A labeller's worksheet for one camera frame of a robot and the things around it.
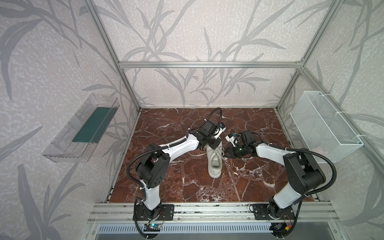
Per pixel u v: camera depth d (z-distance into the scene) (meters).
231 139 0.86
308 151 0.49
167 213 0.74
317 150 0.73
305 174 0.46
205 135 0.69
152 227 0.71
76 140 0.63
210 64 0.96
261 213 0.73
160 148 0.50
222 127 0.79
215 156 0.85
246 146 0.73
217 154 0.85
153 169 0.47
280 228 0.74
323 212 0.75
